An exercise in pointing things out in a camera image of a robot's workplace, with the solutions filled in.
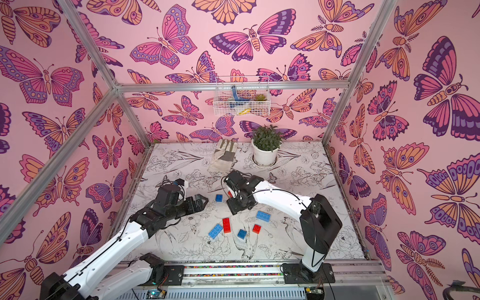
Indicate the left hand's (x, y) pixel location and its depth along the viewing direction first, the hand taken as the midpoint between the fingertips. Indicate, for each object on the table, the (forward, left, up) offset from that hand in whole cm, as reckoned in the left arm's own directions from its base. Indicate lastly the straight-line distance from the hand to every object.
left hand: (203, 200), depth 80 cm
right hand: (0, -14, -5) cm, 15 cm away
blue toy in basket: (+47, -14, +21) cm, 53 cm away
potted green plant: (+32, -29, +4) cm, 43 cm away
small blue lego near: (-10, -17, -12) cm, 23 cm away
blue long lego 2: (-9, -5, -12) cm, 16 cm away
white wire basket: (+48, -18, +21) cm, 55 cm away
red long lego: (-6, -10, -12) cm, 17 cm away
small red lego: (-8, -24, -12) cm, 27 cm away
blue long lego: (-2, -27, -12) cm, 30 cm away
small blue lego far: (+8, -5, -12) cm, 15 cm away
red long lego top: (+1, -12, +4) cm, 13 cm away
